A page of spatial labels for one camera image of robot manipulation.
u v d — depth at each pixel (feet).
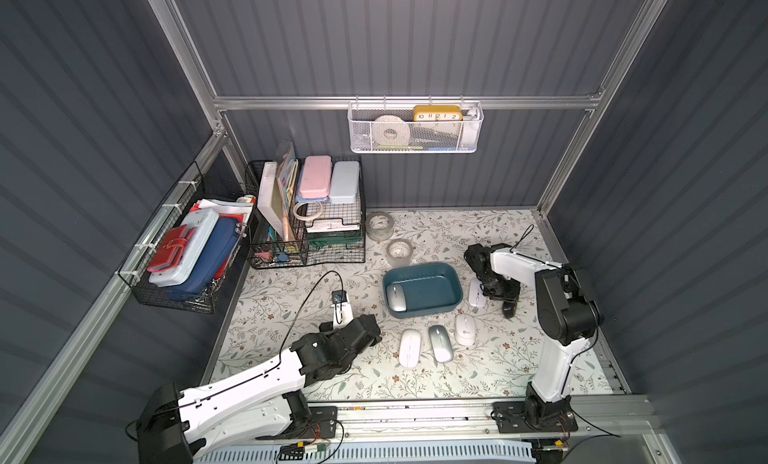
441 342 2.78
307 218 2.99
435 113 2.85
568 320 1.70
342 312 2.19
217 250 2.23
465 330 2.84
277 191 2.92
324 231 3.11
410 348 2.71
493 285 2.54
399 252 3.55
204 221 2.28
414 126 2.94
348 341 1.87
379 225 3.79
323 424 2.43
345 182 3.22
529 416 2.23
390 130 2.76
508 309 2.90
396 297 3.07
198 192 2.62
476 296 3.07
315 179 3.09
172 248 2.06
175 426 1.32
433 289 3.20
